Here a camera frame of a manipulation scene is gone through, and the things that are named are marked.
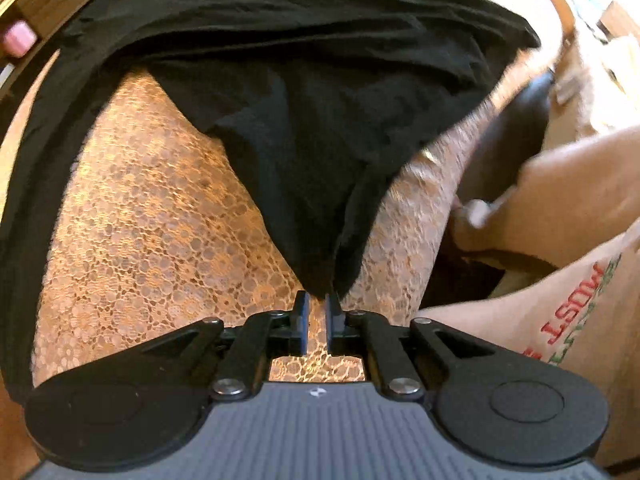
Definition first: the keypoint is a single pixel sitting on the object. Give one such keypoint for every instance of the floral lace tablecloth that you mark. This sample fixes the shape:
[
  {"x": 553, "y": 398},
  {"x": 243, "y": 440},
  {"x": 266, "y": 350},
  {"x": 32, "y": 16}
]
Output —
[{"x": 150, "y": 210}]

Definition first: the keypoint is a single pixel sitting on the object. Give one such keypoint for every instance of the person's right forearm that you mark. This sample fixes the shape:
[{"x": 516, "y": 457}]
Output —
[{"x": 575, "y": 200}]

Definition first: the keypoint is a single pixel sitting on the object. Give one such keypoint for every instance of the beige patterned cloth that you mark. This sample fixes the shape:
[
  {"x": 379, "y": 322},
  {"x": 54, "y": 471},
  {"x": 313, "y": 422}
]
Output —
[{"x": 590, "y": 105}]

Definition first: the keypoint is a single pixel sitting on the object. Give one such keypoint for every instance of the pink container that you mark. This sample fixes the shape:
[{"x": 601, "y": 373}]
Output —
[{"x": 20, "y": 40}]

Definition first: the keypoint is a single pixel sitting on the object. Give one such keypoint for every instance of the black t-shirt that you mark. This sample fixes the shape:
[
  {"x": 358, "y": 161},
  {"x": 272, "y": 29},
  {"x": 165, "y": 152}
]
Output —
[{"x": 300, "y": 110}]

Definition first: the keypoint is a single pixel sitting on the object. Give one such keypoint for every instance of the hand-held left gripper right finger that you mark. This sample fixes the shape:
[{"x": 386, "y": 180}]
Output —
[{"x": 332, "y": 322}]

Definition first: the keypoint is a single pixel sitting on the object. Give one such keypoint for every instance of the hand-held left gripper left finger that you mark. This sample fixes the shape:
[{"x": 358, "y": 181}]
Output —
[{"x": 301, "y": 322}]

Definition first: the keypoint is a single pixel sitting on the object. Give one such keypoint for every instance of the person's beige sweatshirt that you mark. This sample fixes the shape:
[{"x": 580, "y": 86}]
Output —
[{"x": 575, "y": 320}]

